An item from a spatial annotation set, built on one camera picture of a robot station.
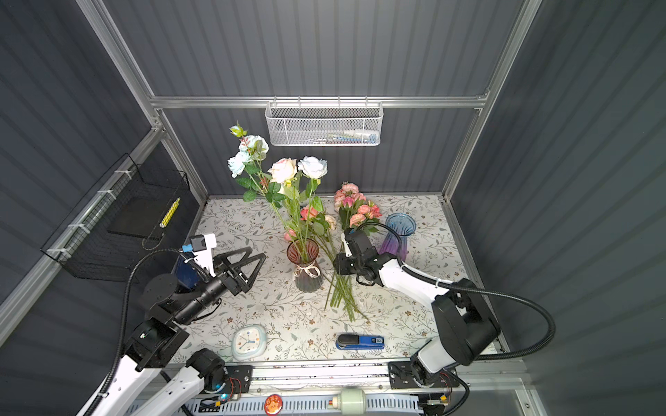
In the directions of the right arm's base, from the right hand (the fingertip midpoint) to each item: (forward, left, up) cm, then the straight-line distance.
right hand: (340, 263), depth 88 cm
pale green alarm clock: (-24, +28, -5) cm, 37 cm away
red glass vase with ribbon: (-7, +10, +5) cm, 13 cm away
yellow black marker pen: (+1, +51, +21) cm, 55 cm away
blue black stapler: (-21, -3, -14) cm, 26 cm away
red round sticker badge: (-39, +18, -8) cm, 44 cm away
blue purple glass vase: (+10, -22, +9) cm, 25 cm away
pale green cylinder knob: (-39, -3, 0) cm, 39 cm away
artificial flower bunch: (+26, -6, -3) cm, 27 cm away
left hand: (-12, +18, +27) cm, 35 cm away
